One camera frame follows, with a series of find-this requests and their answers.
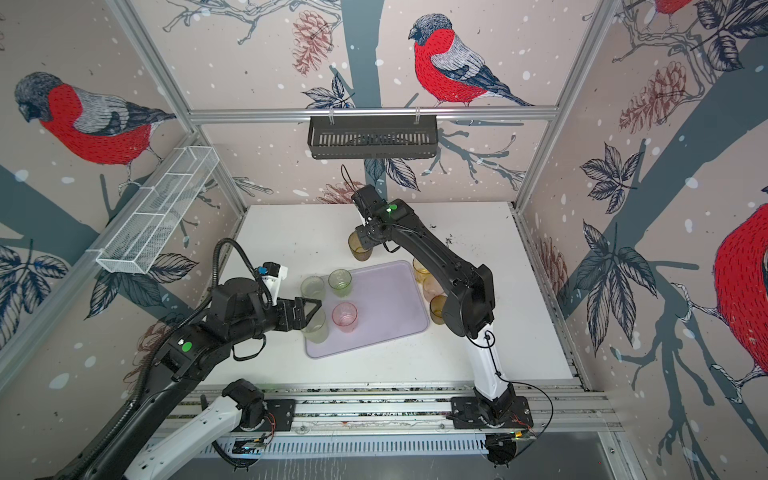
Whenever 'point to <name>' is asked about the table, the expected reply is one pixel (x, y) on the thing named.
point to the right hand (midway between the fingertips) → (368, 238)
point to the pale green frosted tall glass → (315, 329)
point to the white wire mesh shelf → (156, 210)
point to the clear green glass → (340, 281)
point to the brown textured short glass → (437, 305)
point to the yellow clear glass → (420, 271)
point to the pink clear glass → (345, 316)
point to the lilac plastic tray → (391, 303)
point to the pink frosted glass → (431, 288)
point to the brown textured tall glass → (358, 251)
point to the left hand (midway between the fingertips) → (307, 305)
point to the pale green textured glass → (313, 287)
